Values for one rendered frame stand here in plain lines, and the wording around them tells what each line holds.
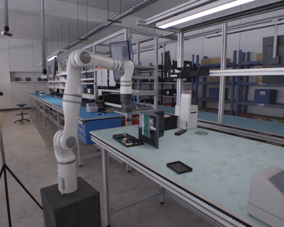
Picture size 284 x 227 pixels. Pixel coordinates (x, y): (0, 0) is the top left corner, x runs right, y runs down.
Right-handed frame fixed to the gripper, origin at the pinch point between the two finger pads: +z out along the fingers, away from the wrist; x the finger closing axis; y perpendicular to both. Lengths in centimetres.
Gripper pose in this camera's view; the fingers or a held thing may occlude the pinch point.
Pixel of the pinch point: (129, 120)
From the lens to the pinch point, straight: 129.0
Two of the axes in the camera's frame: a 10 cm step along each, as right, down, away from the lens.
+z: 0.0, 9.9, 1.6
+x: 5.3, 1.4, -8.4
